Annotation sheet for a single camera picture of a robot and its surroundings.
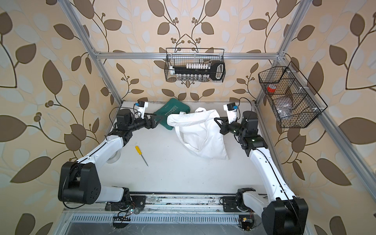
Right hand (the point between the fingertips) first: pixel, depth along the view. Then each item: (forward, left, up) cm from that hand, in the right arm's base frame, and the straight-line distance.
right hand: (215, 118), depth 75 cm
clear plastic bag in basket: (+3, -35, +4) cm, 36 cm away
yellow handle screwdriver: (-2, +48, -27) cm, 55 cm away
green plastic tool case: (+31, +27, -22) cm, 46 cm away
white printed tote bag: (-3, +8, -8) cm, 11 cm away
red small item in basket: (+15, -32, +5) cm, 36 cm away
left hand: (+7, +32, -3) cm, 33 cm away
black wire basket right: (+4, -40, +5) cm, 41 cm away
